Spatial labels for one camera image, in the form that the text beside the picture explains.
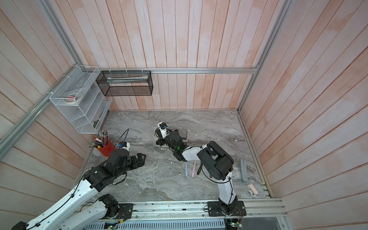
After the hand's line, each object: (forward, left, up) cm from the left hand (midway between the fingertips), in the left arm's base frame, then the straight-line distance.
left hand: (139, 160), depth 78 cm
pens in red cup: (+14, +28, -4) cm, 32 cm away
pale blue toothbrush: (0, -27, -13) cm, 30 cm away
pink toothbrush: (-3, -30, -13) cm, 33 cm away
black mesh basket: (+56, +18, +12) cm, 60 cm away
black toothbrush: (-1, -34, -14) cm, 37 cm away
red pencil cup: (+9, +24, -6) cm, 26 cm away
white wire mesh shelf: (+19, +30, +15) cm, 38 cm away
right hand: (+20, -7, +1) cm, 21 cm away
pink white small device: (-12, -63, -11) cm, 65 cm away
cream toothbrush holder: (+15, -8, +2) cm, 17 cm away
